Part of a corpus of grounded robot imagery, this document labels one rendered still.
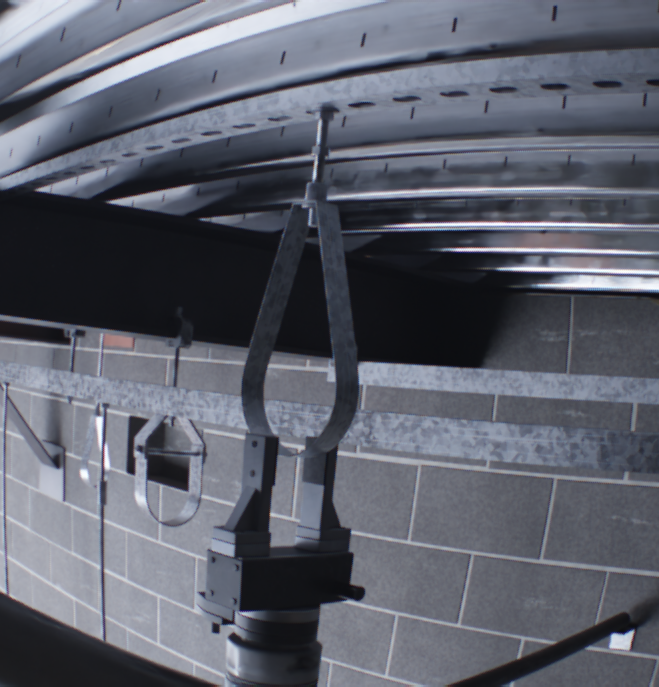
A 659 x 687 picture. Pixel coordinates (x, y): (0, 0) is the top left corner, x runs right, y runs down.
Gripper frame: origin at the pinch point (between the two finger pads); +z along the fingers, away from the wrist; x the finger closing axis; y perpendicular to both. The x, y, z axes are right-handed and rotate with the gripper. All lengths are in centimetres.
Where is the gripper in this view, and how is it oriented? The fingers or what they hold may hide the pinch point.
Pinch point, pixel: (290, 460)
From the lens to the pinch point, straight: 80.4
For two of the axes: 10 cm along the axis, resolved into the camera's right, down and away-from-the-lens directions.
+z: 0.9, -9.9, 0.4
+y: 7.0, 0.4, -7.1
